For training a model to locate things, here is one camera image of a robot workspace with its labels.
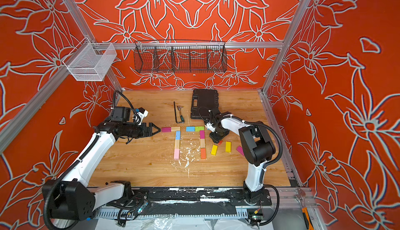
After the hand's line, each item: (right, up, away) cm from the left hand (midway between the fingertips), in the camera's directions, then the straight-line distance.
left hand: (154, 129), depth 79 cm
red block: (+36, -8, +8) cm, 37 cm away
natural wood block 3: (+25, -10, +11) cm, 29 cm away
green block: (+23, -2, +18) cm, 29 cm away
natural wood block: (+8, -3, +19) cm, 21 cm away
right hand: (+35, -7, +15) cm, 39 cm away
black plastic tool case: (+27, +16, +28) cm, 42 cm away
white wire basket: (-42, +39, +13) cm, 59 cm away
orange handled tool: (+71, -38, -12) cm, 82 cm away
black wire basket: (-3, +44, +19) cm, 48 cm away
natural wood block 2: (+10, -10, +11) cm, 18 cm away
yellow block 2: (+32, -13, +9) cm, 36 cm away
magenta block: (+25, -6, +17) cm, 31 cm away
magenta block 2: (+48, -13, +10) cm, 51 cm away
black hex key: (+7, +6, +27) cm, 28 cm away
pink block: (+11, -15, +7) cm, 19 cm away
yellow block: (+41, -12, +10) cm, 43 cm away
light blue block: (+18, -3, +19) cm, 26 cm away
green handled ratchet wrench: (+11, +5, +24) cm, 27 cm away
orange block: (+26, -15, +8) cm, 31 cm away
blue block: (+11, -6, +14) cm, 18 cm away
